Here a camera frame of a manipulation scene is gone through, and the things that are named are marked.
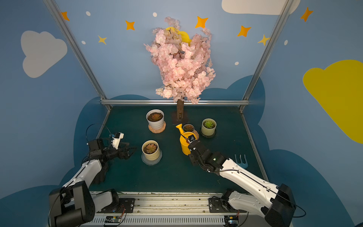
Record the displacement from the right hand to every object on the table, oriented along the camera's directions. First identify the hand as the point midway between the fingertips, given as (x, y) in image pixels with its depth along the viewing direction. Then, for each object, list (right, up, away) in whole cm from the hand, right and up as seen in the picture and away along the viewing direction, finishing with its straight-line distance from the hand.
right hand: (196, 150), depth 80 cm
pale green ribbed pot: (+9, +10, +20) cm, 24 cm away
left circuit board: (-44, -34, -8) cm, 56 cm away
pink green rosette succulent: (-28, 0, +9) cm, 29 cm away
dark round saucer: (+11, +5, +24) cm, 27 cm away
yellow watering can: (-6, +7, -3) cm, 10 cm away
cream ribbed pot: (-25, -5, +7) cm, 27 cm away
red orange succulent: (-28, +19, +22) cm, 40 cm away
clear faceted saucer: (-27, -10, +9) cm, 31 cm away
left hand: (-39, +2, +6) cm, 40 cm away
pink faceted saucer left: (-27, +9, +27) cm, 39 cm away
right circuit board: (+18, -35, -7) cm, 40 cm away
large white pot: (-28, +13, +24) cm, 39 cm away
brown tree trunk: (-10, +25, +27) cm, 38 cm away
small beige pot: (-7, +11, +3) cm, 13 cm away
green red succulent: (-4, +12, +18) cm, 22 cm away
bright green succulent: (+11, +14, +22) cm, 28 cm away
